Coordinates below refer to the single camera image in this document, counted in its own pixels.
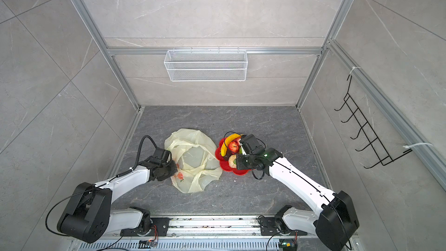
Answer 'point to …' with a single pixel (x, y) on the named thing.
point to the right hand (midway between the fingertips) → (238, 160)
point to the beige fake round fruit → (232, 158)
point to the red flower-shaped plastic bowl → (224, 160)
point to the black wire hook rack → (377, 144)
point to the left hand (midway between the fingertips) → (175, 165)
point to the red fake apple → (234, 146)
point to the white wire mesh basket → (206, 65)
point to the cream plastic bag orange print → (197, 158)
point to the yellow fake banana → (227, 139)
